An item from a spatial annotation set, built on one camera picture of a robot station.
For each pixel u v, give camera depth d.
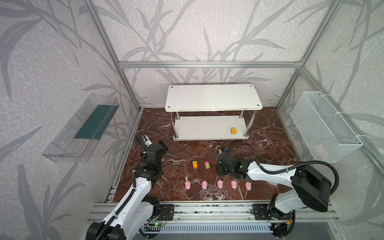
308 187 0.43
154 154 0.60
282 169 0.48
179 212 0.75
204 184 0.81
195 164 0.87
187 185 0.81
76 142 0.64
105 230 0.39
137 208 0.49
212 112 0.74
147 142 0.69
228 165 0.66
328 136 0.62
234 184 0.81
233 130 0.96
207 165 0.87
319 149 0.74
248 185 0.81
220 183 0.82
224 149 0.79
